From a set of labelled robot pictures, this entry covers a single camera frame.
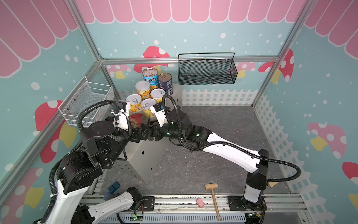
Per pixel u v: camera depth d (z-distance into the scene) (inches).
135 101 26.4
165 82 28.0
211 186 30.5
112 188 31.0
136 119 23.7
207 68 37.1
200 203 29.1
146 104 25.9
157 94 28.0
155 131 20.8
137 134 17.5
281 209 29.3
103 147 13.2
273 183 31.2
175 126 17.7
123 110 14.5
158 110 20.8
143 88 27.6
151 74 28.7
